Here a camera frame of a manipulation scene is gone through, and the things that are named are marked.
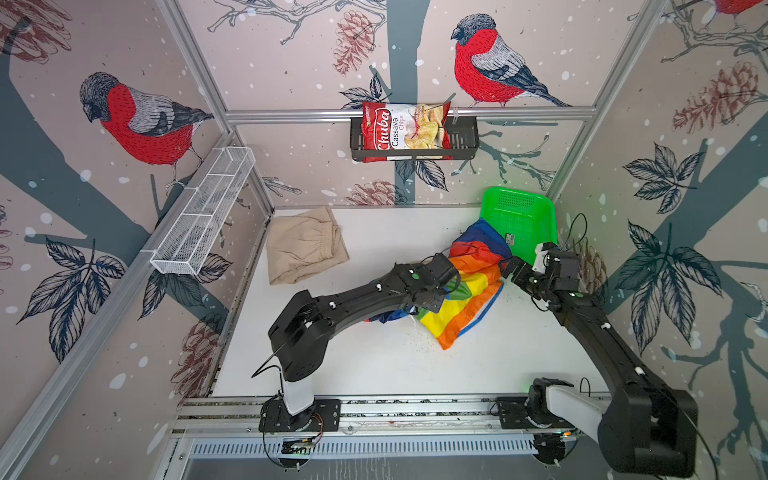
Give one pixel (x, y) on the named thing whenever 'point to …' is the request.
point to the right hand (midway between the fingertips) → (507, 271)
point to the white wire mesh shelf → (193, 230)
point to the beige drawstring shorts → (303, 245)
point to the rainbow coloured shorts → (478, 251)
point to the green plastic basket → (524, 219)
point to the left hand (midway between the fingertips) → (433, 297)
